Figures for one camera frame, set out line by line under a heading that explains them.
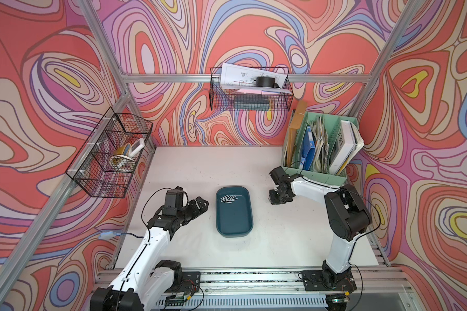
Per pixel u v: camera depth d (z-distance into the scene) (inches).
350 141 34.3
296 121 34.0
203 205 29.6
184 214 26.8
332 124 39.6
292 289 28.9
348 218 19.7
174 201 24.7
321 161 38.0
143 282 16.4
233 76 33.7
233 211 35.8
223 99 39.9
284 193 28.9
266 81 32.4
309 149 35.8
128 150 29.7
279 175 30.9
